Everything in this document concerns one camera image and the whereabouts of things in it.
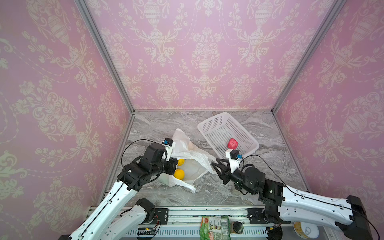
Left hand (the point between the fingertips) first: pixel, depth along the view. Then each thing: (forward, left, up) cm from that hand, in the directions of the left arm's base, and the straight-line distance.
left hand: (178, 163), depth 70 cm
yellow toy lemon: (+8, +1, -16) cm, 18 cm away
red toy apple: (+20, -31, -14) cm, 40 cm away
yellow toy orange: (+1, +1, -16) cm, 16 cm away
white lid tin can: (-24, -58, -14) cm, 64 cm away
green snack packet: (-23, -18, -19) cm, 35 cm away
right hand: (-1, -17, +2) cm, 17 cm away
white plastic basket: (+37, -26, -20) cm, 49 cm away
